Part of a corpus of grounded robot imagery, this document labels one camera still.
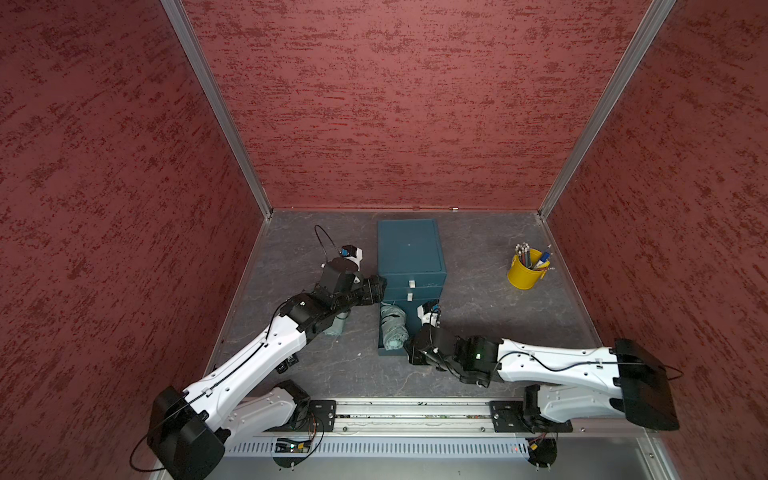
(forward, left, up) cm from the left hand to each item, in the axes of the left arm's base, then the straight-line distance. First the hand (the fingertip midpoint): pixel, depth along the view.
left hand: (374, 289), depth 77 cm
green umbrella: (-6, -5, -10) cm, 13 cm away
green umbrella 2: (-4, +12, -16) cm, 20 cm away
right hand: (-13, -8, -10) cm, 18 cm away
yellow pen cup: (+18, -52, -9) cm, 56 cm away
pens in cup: (+15, -44, -1) cm, 47 cm away
